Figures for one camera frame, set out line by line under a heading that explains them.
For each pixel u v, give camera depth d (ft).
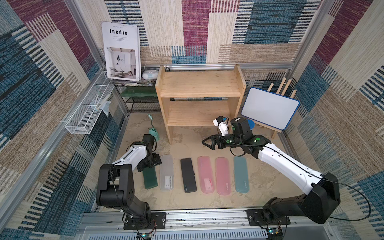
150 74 2.86
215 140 2.17
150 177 2.81
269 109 3.09
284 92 2.93
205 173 2.93
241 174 2.87
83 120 2.97
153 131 3.18
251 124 2.86
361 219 1.32
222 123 2.25
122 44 2.50
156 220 2.40
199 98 3.86
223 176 2.86
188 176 2.86
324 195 1.31
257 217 2.43
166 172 2.95
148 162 2.57
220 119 2.26
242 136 1.92
